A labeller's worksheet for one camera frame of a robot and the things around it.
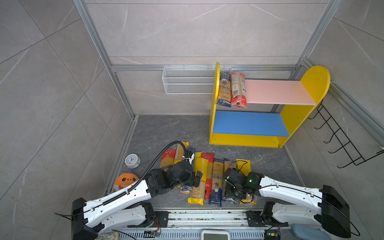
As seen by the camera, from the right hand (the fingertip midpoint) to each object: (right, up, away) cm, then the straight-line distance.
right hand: (225, 193), depth 79 cm
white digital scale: (-7, -13, -13) cm, 20 cm away
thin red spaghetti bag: (-7, +16, +14) cm, 22 cm away
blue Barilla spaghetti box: (-20, +4, -2) cm, 21 cm away
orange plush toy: (-54, +8, -2) cm, 55 cm away
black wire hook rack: (+48, +23, -21) cm, 57 cm away
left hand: (-16, +15, -7) cm, 23 cm away
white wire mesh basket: (-20, +68, +21) cm, 74 cm away
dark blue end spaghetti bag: (+4, +13, +10) cm, 17 cm away
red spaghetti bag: (-34, +16, +14) cm, 40 cm away
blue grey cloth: (+35, -13, -12) cm, 39 cm away
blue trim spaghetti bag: (-5, -2, -1) cm, 6 cm away
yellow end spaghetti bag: (+14, +11, +11) cm, 21 cm away
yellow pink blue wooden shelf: (+27, +34, +14) cm, 46 cm away
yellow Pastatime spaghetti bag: (-15, +1, -3) cm, 15 cm away
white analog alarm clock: (-55, +15, +12) cm, 58 cm away
